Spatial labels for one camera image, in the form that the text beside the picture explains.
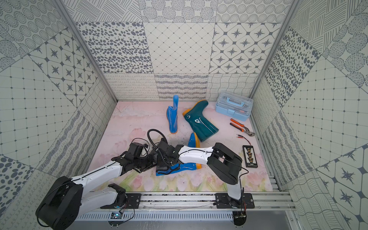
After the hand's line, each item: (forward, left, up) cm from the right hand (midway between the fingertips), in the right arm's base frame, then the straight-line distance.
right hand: (162, 163), depth 84 cm
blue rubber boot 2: (+23, -6, +21) cm, 32 cm away
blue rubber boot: (+13, -19, +4) cm, 23 cm away
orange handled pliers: (+28, -57, -4) cm, 63 cm away
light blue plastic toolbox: (+41, -49, +8) cm, 65 cm away
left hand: (-1, 0, +1) cm, 2 cm away
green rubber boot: (+28, -26, -1) cm, 38 cm away
